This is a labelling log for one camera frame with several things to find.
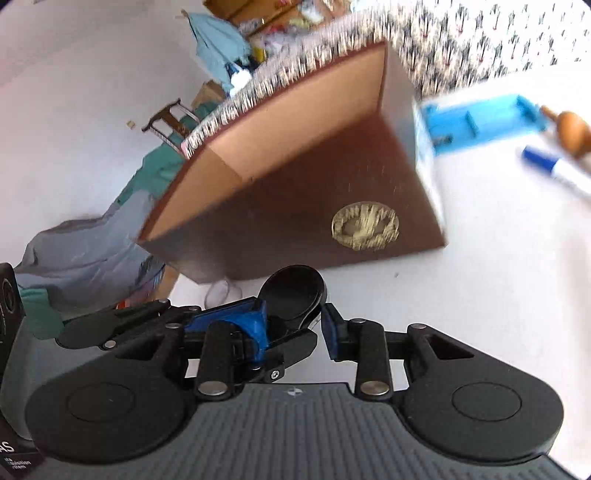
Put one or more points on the blue plastic tray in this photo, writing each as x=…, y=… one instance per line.
x=485, y=122

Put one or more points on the black plastic spoon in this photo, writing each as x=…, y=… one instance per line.
x=291, y=288

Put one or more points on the patterned bedspread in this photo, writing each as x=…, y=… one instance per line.
x=461, y=37

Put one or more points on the wooden cabinet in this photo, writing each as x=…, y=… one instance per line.
x=240, y=11

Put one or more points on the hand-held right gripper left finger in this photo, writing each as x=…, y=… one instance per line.
x=217, y=323

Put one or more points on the dark wooden chair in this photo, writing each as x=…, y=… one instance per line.
x=166, y=121

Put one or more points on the grey clothing pile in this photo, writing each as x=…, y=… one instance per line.
x=83, y=258

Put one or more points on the blue white marker pen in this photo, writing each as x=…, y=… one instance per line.
x=554, y=171

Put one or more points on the brown cardboard box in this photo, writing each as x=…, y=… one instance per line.
x=286, y=207

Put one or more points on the wooden gourd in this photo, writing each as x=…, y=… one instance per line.
x=571, y=131

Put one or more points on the teal hanging garment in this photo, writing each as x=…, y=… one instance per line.
x=217, y=41

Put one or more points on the green clothing pile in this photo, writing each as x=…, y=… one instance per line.
x=152, y=173

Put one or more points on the teal cloth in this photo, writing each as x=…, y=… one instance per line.
x=41, y=314

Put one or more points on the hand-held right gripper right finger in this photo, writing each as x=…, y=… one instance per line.
x=331, y=337

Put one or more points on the small plain cardboard box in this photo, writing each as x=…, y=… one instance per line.
x=210, y=94

